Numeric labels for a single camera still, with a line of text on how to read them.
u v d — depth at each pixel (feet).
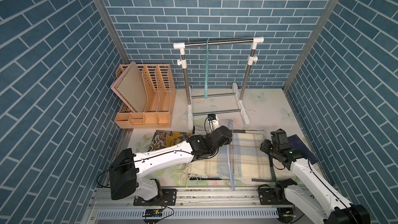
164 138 3.07
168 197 2.42
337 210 1.34
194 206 2.38
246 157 2.77
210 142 1.80
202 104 3.65
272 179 2.57
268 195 2.42
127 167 1.48
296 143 3.06
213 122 2.21
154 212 2.36
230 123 3.14
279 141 2.12
